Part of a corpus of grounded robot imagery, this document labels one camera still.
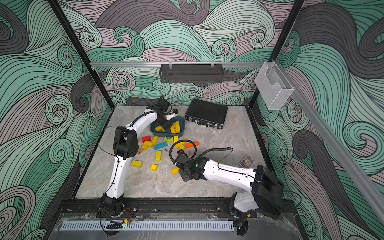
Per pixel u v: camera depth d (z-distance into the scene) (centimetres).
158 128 104
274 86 77
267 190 41
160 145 98
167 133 98
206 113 111
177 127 104
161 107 83
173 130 104
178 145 97
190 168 59
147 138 97
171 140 98
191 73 97
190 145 68
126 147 61
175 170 87
